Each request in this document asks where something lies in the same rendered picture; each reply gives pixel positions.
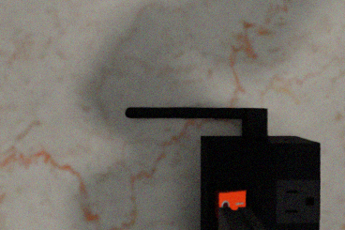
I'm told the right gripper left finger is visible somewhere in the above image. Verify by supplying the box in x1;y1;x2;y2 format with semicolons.
218;207;247;230

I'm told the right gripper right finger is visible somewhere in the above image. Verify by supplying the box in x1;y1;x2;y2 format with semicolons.
235;207;266;230

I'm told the black power strip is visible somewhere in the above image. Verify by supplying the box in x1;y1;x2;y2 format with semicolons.
125;107;321;230

